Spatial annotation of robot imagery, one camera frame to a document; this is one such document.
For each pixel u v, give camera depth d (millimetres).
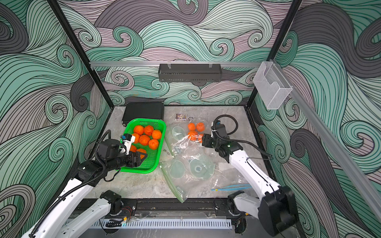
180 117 1106
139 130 978
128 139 636
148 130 976
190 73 950
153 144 917
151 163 877
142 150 898
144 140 922
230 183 815
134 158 624
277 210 383
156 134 966
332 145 516
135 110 1108
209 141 731
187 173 838
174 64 931
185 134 1027
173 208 744
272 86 740
